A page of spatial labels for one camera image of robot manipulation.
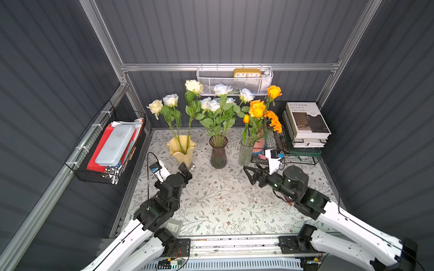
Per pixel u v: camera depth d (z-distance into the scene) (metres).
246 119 0.83
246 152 1.00
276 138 1.15
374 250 0.42
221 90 0.74
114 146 0.70
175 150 0.88
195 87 0.74
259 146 1.07
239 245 0.76
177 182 0.51
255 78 0.89
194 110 0.81
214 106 0.77
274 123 0.77
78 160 0.60
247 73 0.87
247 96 0.77
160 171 0.58
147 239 0.47
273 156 0.59
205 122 0.83
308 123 0.89
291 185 0.56
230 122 0.84
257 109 0.73
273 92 0.79
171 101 0.80
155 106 0.77
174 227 0.77
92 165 0.66
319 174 0.97
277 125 0.77
